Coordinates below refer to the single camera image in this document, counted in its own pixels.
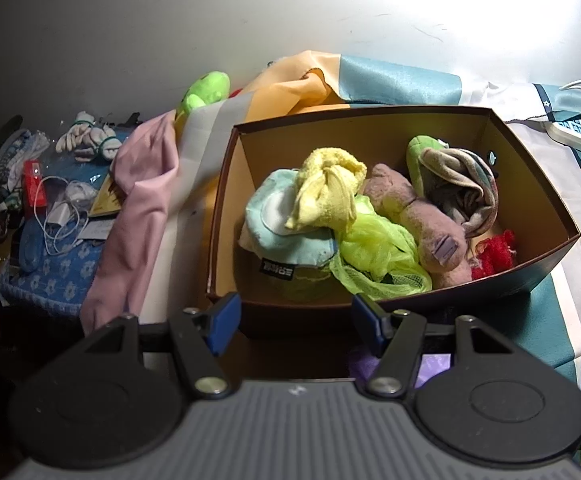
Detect dusty pink plush toy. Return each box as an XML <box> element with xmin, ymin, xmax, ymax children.
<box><xmin>361</xmin><ymin>162</ymin><xmax>473</xmax><ymax>289</ymax></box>

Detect white charger cable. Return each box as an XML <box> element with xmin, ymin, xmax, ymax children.
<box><xmin>43</xmin><ymin>175</ymin><xmax>98</xmax><ymax>256</ymax></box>

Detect blue white knit cloth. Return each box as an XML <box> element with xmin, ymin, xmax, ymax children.
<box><xmin>0</xmin><ymin>127</ymin><xmax>51</xmax><ymax>196</ymax></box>

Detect grey pink striped cloth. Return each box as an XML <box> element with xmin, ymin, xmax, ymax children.
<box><xmin>418</xmin><ymin>147</ymin><xmax>500</xmax><ymax>238</ymax></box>

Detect blue patterned mat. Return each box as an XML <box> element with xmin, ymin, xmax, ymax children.
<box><xmin>0</xmin><ymin>157</ymin><xmax>116</xmax><ymax>311</ymax></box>

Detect bundle of white knit gloves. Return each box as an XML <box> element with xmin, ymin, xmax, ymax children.
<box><xmin>55</xmin><ymin>111</ymin><xmax>122</xmax><ymax>163</ymax></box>

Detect yellow towel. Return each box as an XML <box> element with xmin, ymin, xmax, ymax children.
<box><xmin>285</xmin><ymin>147</ymin><xmax>369</xmax><ymax>231</ymax></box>

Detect white power strip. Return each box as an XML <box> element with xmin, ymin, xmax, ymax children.
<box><xmin>545</xmin><ymin>117</ymin><xmax>581</xmax><ymax>163</ymax></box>

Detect red packet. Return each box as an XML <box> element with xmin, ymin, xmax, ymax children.
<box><xmin>23</xmin><ymin>160</ymin><xmax>47</xmax><ymax>220</ymax></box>

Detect bright green frog plush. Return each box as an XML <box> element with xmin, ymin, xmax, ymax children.
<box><xmin>174</xmin><ymin>71</ymin><xmax>231</xmax><ymax>123</ymax></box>

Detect neon green mesh pouf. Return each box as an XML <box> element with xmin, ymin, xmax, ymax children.
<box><xmin>331</xmin><ymin>195</ymin><xmax>434</xmax><ymax>297</ymax></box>

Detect green fabric item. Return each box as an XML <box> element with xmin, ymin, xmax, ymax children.
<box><xmin>260</xmin><ymin>255</ymin><xmax>341</xmax><ymax>303</ymax></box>

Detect red fluffy toy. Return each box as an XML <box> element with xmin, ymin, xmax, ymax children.
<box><xmin>471</xmin><ymin>230</ymin><xmax>517</xmax><ymax>281</ymax></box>

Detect teal grey striped bedsheet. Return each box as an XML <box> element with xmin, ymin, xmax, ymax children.
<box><xmin>140</xmin><ymin>50</ymin><xmax>581</xmax><ymax>396</ymax></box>

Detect light blue plush hat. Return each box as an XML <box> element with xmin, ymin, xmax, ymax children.
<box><xmin>240</xmin><ymin>169</ymin><xmax>339</xmax><ymax>266</ymax></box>

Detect purple cloth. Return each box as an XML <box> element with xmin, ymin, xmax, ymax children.
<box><xmin>348</xmin><ymin>347</ymin><xmax>454</xmax><ymax>388</ymax></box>

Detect green avocado plush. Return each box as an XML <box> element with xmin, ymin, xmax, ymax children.
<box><xmin>407</xmin><ymin>135</ymin><xmax>451</xmax><ymax>196</ymax></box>

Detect yellow book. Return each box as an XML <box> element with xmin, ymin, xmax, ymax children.
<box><xmin>88</xmin><ymin>172</ymin><xmax>124</xmax><ymax>218</ymax></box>

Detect black white striped socks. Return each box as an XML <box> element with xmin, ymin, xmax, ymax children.
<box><xmin>0</xmin><ymin>175</ymin><xmax>24</xmax><ymax>241</ymax></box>

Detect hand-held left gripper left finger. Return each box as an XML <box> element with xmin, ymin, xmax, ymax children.
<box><xmin>78</xmin><ymin>292</ymin><xmax>241</xmax><ymax>398</ymax></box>

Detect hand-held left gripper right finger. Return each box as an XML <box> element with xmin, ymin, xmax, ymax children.
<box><xmin>353</xmin><ymin>294</ymin><xmax>526</xmax><ymax>398</ymax></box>

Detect white paper card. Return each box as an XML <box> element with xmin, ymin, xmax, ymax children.
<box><xmin>78</xmin><ymin>222</ymin><xmax>116</xmax><ymax>241</ymax></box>

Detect brown cardboard box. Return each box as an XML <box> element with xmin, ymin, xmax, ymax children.
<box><xmin>205</xmin><ymin>105</ymin><xmax>581</xmax><ymax>338</ymax></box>

